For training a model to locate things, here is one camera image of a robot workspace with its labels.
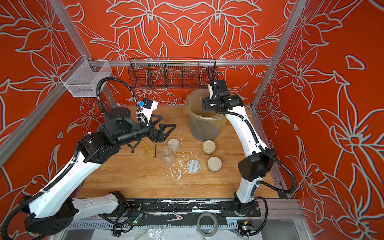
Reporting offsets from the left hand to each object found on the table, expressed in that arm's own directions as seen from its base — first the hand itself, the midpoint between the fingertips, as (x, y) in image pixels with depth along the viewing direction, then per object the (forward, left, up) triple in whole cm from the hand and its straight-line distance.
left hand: (168, 119), depth 57 cm
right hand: (+24, -18, -10) cm, 32 cm away
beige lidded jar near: (-1, -22, -36) cm, 42 cm away
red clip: (-27, -5, -40) cm, 49 cm away
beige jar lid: (+14, +4, -41) cm, 43 cm away
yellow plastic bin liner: (+26, -9, -19) cm, 33 cm away
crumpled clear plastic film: (-34, +5, -42) cm, 54 cm away
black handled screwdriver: (+8, +15, -41) cm, 45 cm away
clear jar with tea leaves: (+5, +6, -40) cm, 41 cm away
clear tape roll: (-29, -22, -39) cm, 53 cm away
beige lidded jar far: (+9, -19, -34) cm, 40 cm away
